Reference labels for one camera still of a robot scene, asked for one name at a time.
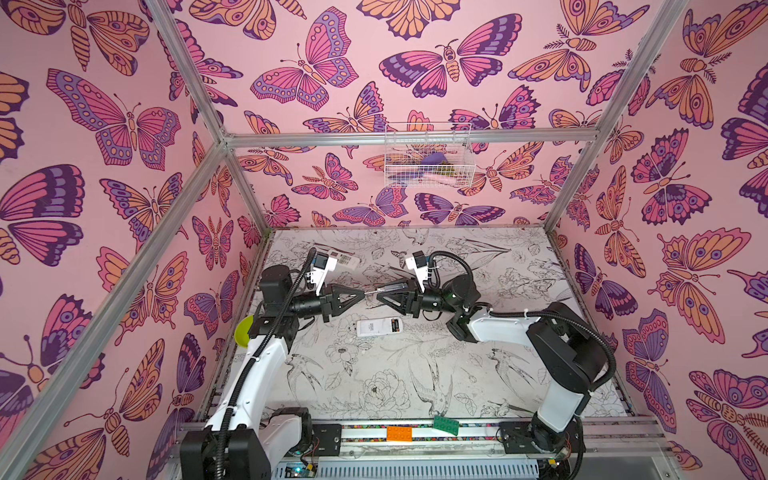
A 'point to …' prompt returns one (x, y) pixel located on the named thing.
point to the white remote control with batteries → (376, 327)
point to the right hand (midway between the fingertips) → (379, 294)
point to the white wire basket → (428, 155)
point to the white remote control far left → (344, 260)
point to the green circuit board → (299, 470)
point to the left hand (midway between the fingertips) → (363, 297)
